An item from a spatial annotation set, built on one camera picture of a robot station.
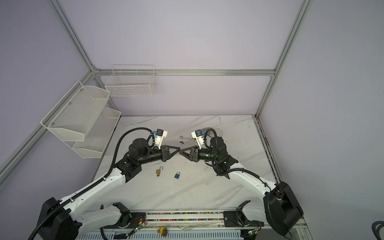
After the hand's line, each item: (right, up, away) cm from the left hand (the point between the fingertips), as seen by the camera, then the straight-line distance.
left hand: (179, 150), depth 71 cm
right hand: (+1, -1, -1) cm, 2 cm away
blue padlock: (-3, -18, +17) cm, 25 cm away
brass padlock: (-15, -16, +19) cm, 29 cm away
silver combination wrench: (-3, +4, +36) cm, 37 cm away
